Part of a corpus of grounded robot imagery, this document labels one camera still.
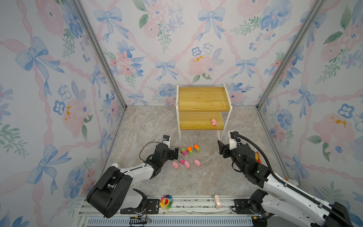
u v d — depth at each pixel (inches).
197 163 34.5
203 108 29.5
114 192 16.8
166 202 29.5
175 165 34.0
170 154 31.5
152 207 29.2
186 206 29.6
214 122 34.5
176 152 32.2
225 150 26.9
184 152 36.2
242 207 28.8
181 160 34.6
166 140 30.8
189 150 36.4
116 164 31.5
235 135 26.7
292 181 28.2
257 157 35.5
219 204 28.8
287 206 21.6
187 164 34.3
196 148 37.1
